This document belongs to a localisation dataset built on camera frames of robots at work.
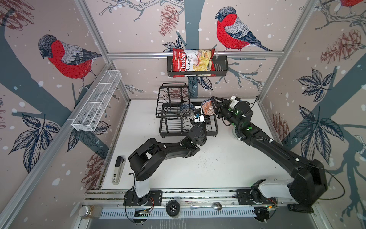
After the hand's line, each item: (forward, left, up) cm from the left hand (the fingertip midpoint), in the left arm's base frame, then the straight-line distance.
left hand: (204, 105), depth 76 cm
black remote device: (-43, -46, -27) cm, 69 cm away
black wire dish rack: (+2, +15, -11) cm, 19 cm away
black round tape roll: (-44, +16, -18) cm, 51 cm away
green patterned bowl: (-21, -11, +4) cm, 24 cm away
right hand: (+1, -3, +6) cm, 6 cm away
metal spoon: (-42, -6, -31) cm, 53 cm away
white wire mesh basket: (-7, +60, 0) cm, 61 cm away
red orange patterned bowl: (+2, -2, -4) cm, 5 cm away
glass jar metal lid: (-46, +55, -20) cm, 74 cm away
